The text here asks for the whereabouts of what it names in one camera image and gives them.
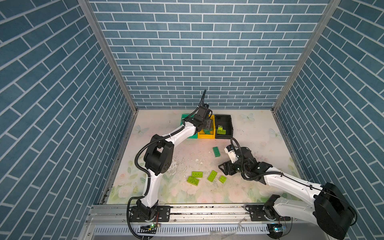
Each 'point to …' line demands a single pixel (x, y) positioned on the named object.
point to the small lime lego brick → (223, 179)
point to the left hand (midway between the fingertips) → (207, 120)
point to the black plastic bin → (225, 120)
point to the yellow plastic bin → (201, 135)
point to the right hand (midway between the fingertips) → (222, 162)
